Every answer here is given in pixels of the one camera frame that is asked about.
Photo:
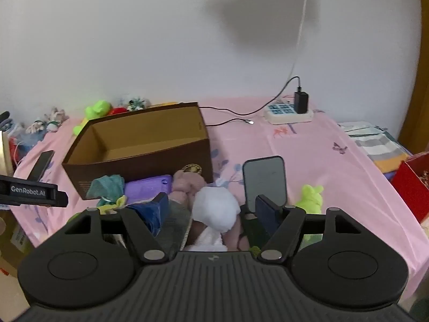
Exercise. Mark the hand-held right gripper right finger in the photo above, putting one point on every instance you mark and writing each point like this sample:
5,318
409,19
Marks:
266,216

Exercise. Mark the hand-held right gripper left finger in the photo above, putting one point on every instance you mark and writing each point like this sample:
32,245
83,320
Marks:
161,208

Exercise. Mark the pink plush toy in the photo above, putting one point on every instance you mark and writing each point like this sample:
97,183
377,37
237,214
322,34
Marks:
187,182

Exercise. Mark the brown cardboard box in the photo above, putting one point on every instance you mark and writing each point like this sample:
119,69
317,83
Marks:
150,167

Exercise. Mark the yellow-green knitted toy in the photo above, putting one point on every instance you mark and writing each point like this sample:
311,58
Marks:
311,198

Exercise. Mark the white fluffy plush toy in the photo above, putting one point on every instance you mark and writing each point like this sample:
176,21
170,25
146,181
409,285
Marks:
214,208

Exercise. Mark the teal and yellow cloth bundle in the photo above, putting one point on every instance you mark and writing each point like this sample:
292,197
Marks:
105,186

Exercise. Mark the grey cloth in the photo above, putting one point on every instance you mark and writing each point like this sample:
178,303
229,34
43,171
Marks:
177,228

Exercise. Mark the purple packet box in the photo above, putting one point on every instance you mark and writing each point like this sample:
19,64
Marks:
147,186

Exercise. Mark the black smartphone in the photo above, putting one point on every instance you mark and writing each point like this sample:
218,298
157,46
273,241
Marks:
42,166

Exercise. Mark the smartphone in blue case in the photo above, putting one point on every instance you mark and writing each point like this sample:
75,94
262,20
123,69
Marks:
264,181

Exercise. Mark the red bag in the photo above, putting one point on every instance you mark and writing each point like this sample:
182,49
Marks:
15,151

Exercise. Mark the cardboard box with label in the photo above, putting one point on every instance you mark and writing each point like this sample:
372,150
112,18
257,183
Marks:
13,241

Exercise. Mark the bluish plastic bag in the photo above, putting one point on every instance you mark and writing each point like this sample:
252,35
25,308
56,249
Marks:
30,137

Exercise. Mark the dark green bag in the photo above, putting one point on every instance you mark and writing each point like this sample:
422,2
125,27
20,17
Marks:
4,120

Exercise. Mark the pink printed bedsheet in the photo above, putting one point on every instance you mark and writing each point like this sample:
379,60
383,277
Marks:
301,147

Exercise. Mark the white power strip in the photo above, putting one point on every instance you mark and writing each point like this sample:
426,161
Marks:
288,117

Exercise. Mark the red plush toy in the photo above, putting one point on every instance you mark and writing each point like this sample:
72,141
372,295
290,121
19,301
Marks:
118,111

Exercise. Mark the panda plush toy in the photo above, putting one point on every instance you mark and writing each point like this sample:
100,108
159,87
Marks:
137,104

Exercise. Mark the green caterpillar plush toy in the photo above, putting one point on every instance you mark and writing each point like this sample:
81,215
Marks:
97,107

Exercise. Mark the black charger plug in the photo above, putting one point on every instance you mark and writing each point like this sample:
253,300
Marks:
300,102

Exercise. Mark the striped folded cloth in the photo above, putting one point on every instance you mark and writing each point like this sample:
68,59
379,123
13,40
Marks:
378,144

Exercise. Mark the red box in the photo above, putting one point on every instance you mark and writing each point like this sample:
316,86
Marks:
409,187

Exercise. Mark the brown wooden furniture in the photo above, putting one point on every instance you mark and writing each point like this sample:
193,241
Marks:
419,107

